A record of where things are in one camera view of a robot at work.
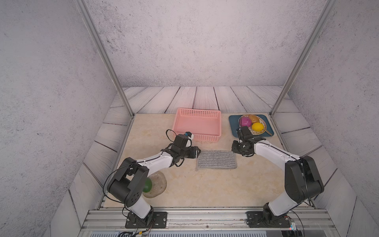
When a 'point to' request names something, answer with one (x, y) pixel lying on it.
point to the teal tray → (233, 126)
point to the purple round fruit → (246, 121)
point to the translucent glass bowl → (159, 184)
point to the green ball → (148, 185)
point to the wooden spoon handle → (269, 133)
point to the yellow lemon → (257, 127)
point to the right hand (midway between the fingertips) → (235, 148)
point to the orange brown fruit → (253, 118)
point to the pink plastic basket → (204, 125)
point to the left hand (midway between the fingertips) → (199, 151)
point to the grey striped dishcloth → (216, 159)
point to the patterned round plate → (261, 120)
